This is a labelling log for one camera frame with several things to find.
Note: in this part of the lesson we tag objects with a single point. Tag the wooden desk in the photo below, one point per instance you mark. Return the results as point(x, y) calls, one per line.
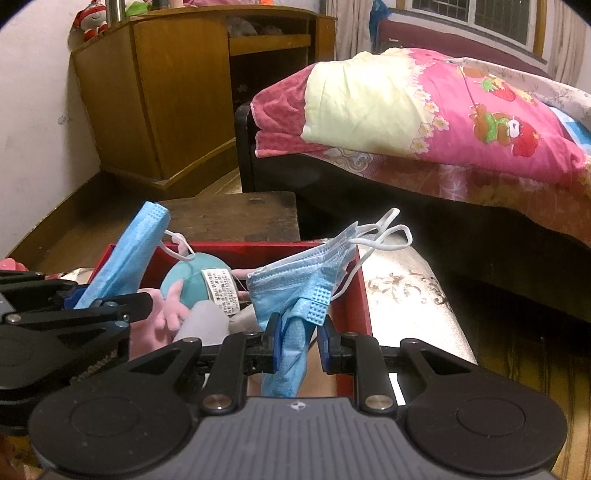
point(175, 92)

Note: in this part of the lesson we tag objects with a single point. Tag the steel thermos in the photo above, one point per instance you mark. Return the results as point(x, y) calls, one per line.
point(115, 9)

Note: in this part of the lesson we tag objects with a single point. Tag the dark bed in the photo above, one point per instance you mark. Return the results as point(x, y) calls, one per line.
point(415, 221)

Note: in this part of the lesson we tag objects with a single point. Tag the pink floral bed sheet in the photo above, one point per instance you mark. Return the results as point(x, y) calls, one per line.
point(485, 194)

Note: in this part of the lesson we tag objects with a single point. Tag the green toy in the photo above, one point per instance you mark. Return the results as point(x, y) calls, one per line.
point(137, 7)

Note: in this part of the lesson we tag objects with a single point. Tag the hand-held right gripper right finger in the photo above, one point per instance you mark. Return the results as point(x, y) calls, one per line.
point(328, 346)

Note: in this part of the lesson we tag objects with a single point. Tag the blue face mask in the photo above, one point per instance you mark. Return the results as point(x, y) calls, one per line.
point(286, 281)
point(129, 249)

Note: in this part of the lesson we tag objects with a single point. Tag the beige curtain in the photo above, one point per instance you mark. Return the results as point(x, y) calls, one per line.
point(346, 27)

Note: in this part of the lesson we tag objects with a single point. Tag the pink teal plush toy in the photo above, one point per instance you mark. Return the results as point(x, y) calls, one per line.
point(189, 281)

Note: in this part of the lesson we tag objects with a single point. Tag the red box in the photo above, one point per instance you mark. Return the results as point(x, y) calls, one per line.
point(363, 304)

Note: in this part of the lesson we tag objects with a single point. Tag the wooden framed window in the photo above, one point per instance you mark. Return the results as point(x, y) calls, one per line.
point(498, 18)

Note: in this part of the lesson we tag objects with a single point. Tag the blue hanging cloth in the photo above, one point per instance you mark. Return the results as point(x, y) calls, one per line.
point(379, 23)

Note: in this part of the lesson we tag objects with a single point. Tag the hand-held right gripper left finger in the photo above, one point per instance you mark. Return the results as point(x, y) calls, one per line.
point(275, 344)

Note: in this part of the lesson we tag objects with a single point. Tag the grey soft toy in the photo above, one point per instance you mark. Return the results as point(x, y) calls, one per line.
point(242, 26)

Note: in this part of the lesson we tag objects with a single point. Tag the red santa plush doll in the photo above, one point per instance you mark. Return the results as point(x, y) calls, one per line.
point(92, 21)

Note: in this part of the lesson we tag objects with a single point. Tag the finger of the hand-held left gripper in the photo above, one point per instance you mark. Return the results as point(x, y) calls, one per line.
point(92, 311)
point(37, 293)

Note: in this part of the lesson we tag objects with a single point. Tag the dark wooden stool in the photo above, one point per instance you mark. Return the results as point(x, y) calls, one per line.
point(231, 217)

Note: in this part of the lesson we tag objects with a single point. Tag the white sponge block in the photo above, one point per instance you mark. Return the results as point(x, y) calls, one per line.
point(203, 319)

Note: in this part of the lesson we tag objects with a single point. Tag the pink printed quilt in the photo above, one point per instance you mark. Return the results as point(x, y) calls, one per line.
point(392, 106)

